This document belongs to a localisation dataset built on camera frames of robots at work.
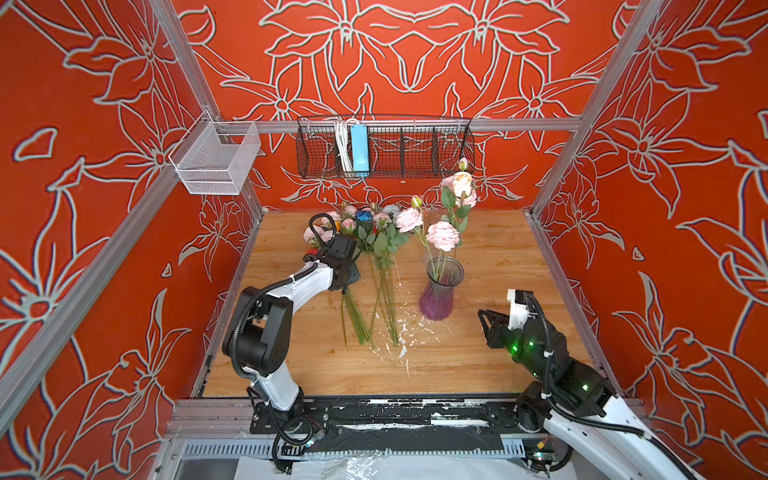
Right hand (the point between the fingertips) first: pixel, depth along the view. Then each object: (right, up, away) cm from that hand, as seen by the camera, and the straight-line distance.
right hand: (476, 312), depth 73 cm
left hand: (-34, +7, +21) cm, 41 cm away
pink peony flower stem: (-9, +19, -3) cm, 21 cm away
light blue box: (-30, +45, +16) cm, 57 cm away
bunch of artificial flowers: (-26, +21, +33) cm, 47 cm away
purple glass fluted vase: (-8, +3, +9) cm, 12 cm away
